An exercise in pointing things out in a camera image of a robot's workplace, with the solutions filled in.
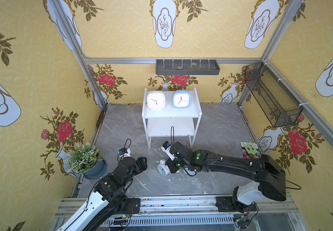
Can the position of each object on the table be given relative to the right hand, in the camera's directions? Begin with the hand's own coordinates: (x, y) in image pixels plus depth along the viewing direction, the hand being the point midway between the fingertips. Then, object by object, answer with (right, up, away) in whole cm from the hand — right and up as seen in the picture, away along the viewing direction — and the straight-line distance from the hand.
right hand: (165, 166), depth 77 cm
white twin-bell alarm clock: (-2, -2, +1) cm, 3 cm away
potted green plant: (-41, +6, -5) cm, 41 cm away
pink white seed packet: (+51, +2, +15) cm, 54 cm away
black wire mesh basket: (+66, +33, +6) cm, 74 cm away
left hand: (-12, +2, +2) cm, 13 cm away
